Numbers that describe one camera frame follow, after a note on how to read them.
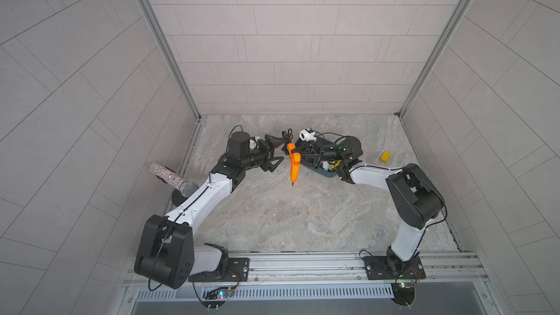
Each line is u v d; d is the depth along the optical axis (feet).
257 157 2.23
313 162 2.28
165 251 1.29
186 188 2.15
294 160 2.16
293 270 2.37
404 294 2.25
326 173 2.99
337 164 2.34
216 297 2.14
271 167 2.42
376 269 2.33
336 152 2.28
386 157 3.29
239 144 1.97
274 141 2.31
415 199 1.58
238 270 2.32
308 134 2.47
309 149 2.26
